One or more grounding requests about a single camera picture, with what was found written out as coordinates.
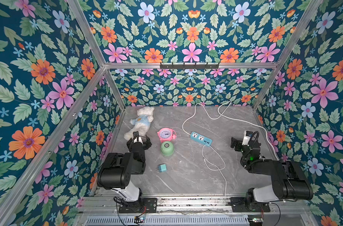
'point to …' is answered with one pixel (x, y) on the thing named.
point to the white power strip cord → (232, 118)
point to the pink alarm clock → (166, 134)
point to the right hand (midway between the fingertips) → (243, 137)
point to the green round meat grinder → (167, 148)
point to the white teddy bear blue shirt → (142, 122)
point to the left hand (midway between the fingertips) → (139, 136)
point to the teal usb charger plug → (162, 168)
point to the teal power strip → (200, 138)
